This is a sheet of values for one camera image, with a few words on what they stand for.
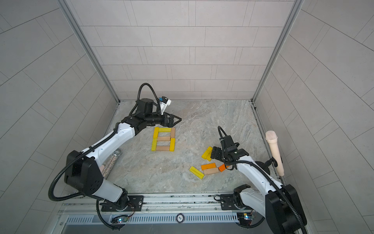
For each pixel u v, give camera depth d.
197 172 0.80
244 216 0.69
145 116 0.63
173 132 0.97
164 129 0.98
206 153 0.89
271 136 0.62
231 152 0.63
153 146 0.92
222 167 0.84
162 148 0.93
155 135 0.96
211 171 0.82
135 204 0.70
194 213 0.69
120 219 0.66
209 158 0.86
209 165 0.84
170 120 0.68
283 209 0.39
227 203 0.71
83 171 0.41
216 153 0.75
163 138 0.94
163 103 0.69
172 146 0.91
